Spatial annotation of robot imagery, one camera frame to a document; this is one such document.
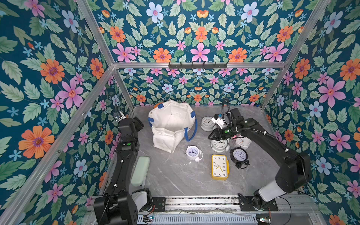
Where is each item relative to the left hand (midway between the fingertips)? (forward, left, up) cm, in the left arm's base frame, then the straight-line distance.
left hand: (133, 117), depth 78 cm
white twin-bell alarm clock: (+7, -45, -21) cm, 50 cm away
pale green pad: (-22, -1, -23) cm, 32 cm away
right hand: (-10, -45, -9) cm, 47 cm away
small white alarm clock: (-13, -33, -25) cm, 43 cm away
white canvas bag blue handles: (+16, -17, -24) cm, 33 cm away
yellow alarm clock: (-24, -49, -24) cm, 59 cm away
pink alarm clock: (-18, -53, +1) cm, 56 cm away
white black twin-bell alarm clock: (-10, -51, -23) cm, 57 cm away
